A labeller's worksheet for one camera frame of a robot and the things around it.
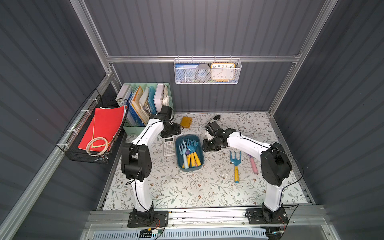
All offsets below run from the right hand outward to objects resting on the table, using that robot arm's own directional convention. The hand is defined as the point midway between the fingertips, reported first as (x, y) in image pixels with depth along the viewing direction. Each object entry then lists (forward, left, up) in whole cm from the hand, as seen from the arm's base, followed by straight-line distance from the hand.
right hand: (207, 146), depth 91 cm
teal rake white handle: (-1, +15, -4) cm, 16 cm away
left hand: (+8, +21, +4) cm, 23 cm away
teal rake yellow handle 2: (-7, +6, -4) cm, 10 cm away
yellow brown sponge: (+26, +15, -7) cm, 31 cm away
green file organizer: (+27, +41, +14) cm, 51 cm away
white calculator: (+5, +25, -7) cm, 27 cm away
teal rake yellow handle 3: (-6, -18, -8) cm, 21 cm away
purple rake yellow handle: (-1, +12, -5) cm, 13 cm away
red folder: (0, +53, +22) cm, 57 cm away
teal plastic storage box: (+8, +19, -4) cm, 21 cm away
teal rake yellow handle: (-7, +9, -4) cm, 12 cm away
